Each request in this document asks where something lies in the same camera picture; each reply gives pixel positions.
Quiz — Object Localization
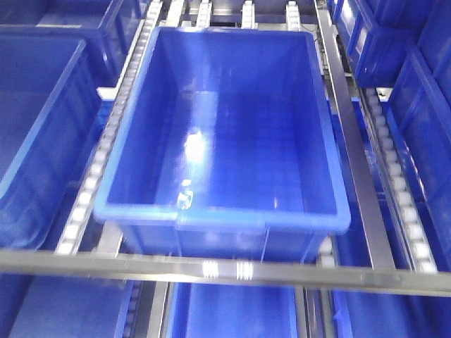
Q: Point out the large blue plastic bin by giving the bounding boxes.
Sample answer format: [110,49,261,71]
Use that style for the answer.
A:
[92,25,352,263]

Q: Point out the steel roller rack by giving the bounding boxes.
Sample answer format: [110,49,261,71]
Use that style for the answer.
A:
[0,0,451,338]

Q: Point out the row of blue bins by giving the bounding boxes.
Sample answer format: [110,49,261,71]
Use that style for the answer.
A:
[0,0,451,338]

